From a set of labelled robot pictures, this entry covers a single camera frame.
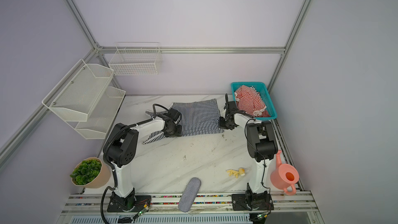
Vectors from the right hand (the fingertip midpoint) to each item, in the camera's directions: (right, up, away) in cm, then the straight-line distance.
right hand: (218, 125), depth 101 cm
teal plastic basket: (+34, +25, +14) cm, 45 cm away
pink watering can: (+29, -21, -29) cm, 46 cm away
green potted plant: (-64, -20, -28) cm, 73 cm away
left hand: (-27, -6, -3) cm, 28 cm away
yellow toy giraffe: (+11, -23, -19) cm, 32 cm away
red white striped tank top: (+23, +17, +9) cm, 30 cm away
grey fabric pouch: (-17, -31, -27) cm, 44 cm away
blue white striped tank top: (-18, +5, -15) cm, 24 cm away
